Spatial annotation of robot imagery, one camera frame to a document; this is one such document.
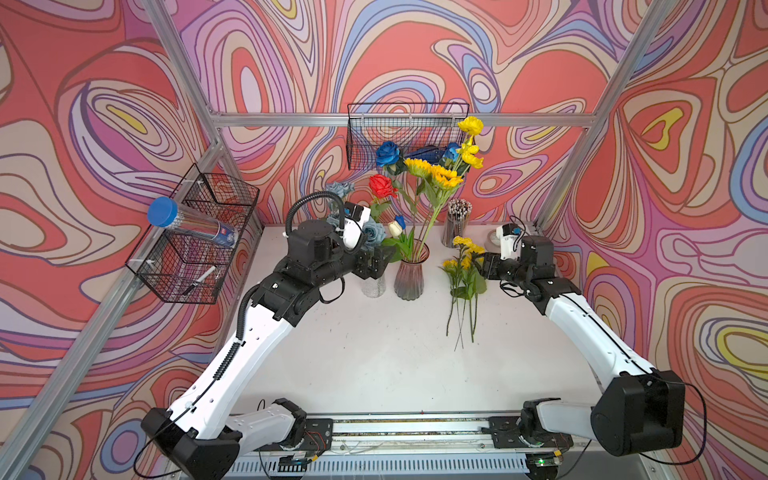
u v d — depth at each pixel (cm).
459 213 101
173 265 71
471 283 99
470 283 98
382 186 76
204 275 74
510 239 72
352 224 51
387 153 74
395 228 78
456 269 99
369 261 57
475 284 99
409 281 91
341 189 75
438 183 71
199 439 37
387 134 91
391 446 73
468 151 71
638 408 40
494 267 72
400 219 82
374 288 98
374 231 71
